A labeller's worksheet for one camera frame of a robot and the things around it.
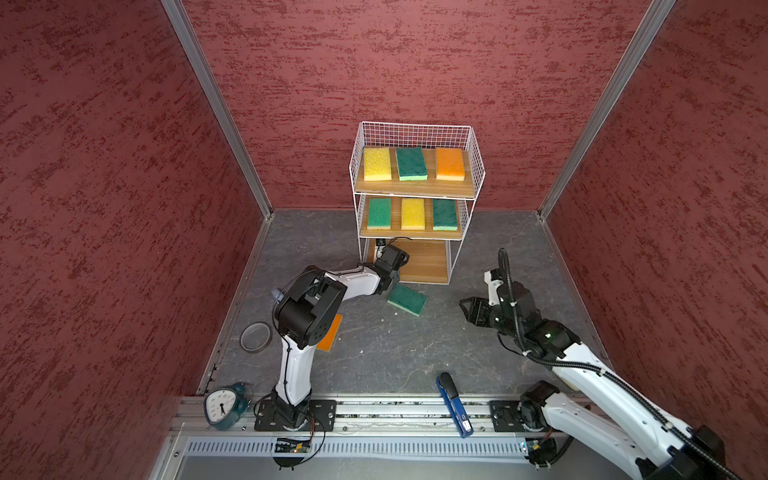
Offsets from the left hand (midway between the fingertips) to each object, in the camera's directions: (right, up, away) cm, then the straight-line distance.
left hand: (381, 272), depth 101 cm
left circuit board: (-23, -40, -28) cm, 54 cm away
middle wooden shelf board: (+5, +16, -17) cm, 24 cm away
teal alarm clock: (-38, -30, -29) cm, 57 cm away
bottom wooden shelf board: (+17, +3, +8) cm, 19 cm away
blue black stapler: (+20, -30, -28) cm, 46 cm away
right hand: (+24, -8, -22) cm, 33 cm away
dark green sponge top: (+9, -8, -7) cm, 14 cm away
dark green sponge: (+19, +18, -18) cm, 32 cm away
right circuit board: (+41, -41, -29) cm, 65 cm away
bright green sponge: (0, +19, -16) cm, 25 cm away
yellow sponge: (+10, +19, -16) cm, 27 cm away
